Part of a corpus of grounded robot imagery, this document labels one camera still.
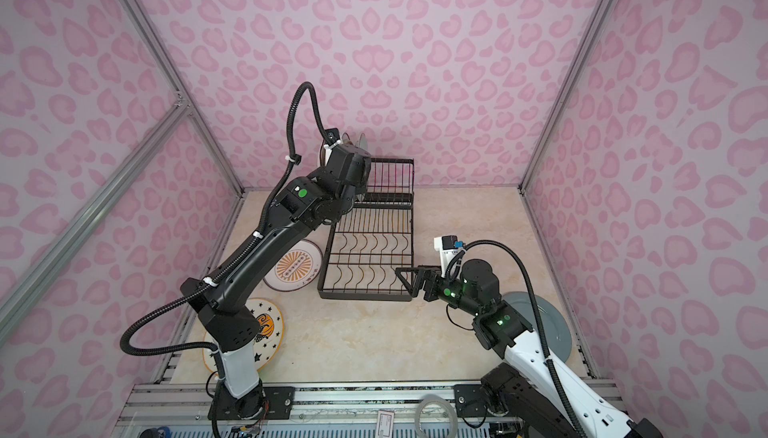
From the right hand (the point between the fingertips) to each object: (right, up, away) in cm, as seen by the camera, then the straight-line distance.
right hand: (407, 272), depth 70 cm
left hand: (-14, +25, +2) cm, 29 cm away
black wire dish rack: (-10, +5, +34) cm, 36 cm away
